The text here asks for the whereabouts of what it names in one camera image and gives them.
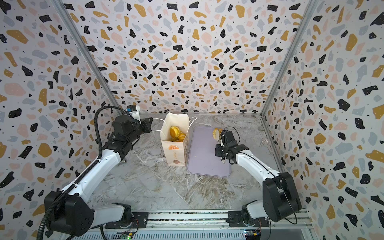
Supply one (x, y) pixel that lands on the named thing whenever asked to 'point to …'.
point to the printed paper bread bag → (175, 151)
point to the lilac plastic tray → (202, 160)
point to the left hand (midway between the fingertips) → (152, 115)
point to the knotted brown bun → (216, 133)
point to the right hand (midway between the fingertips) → (216, 146)
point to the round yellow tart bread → (175, 131)
